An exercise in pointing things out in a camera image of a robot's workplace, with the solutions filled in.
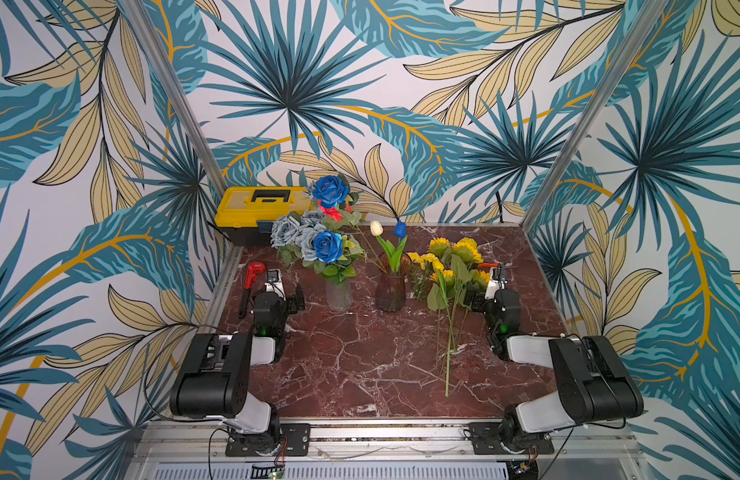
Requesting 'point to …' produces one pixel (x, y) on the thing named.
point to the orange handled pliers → (485, 264)
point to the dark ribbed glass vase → (391, 292)
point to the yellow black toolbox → (246, 215)
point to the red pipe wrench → (253, 269)
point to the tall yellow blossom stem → (466, 251)
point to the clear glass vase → (339, 295)
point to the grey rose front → (304, 240)
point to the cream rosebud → (376, 228)
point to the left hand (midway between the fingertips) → (283, 287)
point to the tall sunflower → (440, 246)
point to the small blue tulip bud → (400, 229)
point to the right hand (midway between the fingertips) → (487, 284)
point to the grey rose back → (312, 217)
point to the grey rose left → (286, 229)
